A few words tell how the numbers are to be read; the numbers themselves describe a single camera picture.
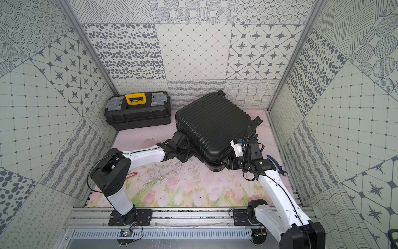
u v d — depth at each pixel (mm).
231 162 688
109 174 469
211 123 851
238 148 731
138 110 982
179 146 745
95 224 743
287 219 408
